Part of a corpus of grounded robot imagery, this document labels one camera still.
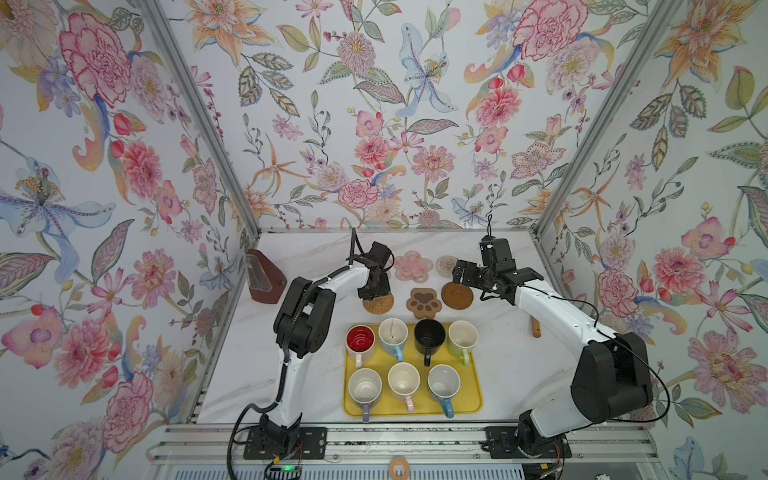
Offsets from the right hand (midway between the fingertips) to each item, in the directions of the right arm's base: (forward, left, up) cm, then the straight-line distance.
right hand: (466, 271), depth 90 cm
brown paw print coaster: (-2, +12, -15) cm, 19 cm away
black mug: (-16, +11, -10) cm, 22 cm away
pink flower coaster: (+14, +15, -15) cm, 25 cm away
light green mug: (-16, +1, -13) cm, 20 cm away
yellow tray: (-33, +1, -14) cm, 36 cm away
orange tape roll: (-47, +20, -14) cm, 53 cm away
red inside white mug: (-18, +31, -11) cm, 38 cm away
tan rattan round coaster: (-4, +26, -15) cm, 31 cm away
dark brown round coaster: (+1, 0, -16) cm, 16 cm away
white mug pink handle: (-29, +18, -12) cm, 36 cm away
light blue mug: (-15, +22, -12) cm, 29 cm away
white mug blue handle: (-29, +7, -14) cm, 32 cm away
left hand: (+1, +24, -13) cm, 28 cm away
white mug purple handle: (-30, +29, -14) cm, 44 cm away
